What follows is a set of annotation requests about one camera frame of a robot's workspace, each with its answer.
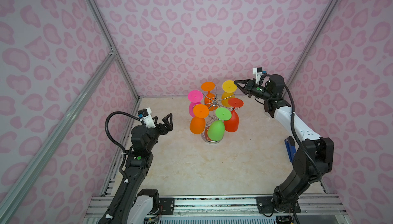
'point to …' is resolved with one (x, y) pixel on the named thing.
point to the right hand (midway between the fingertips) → (237, 81)
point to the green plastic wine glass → (216, 130)
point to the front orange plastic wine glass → (197, 124)
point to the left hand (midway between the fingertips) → (165, 113)
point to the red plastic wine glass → (232, 125)
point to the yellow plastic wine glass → (228, 87)
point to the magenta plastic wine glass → (195, 96)
